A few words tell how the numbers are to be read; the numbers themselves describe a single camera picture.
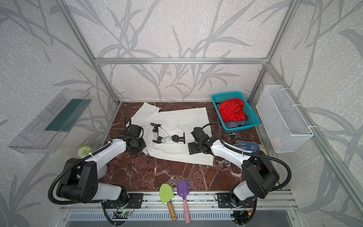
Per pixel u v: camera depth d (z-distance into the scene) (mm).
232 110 1006
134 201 728
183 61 963
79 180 423
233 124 964
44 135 640
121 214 716
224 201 732
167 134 988
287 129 610
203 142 657
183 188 761
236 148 515
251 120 1019
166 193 752
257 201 724
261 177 428
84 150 757
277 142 726
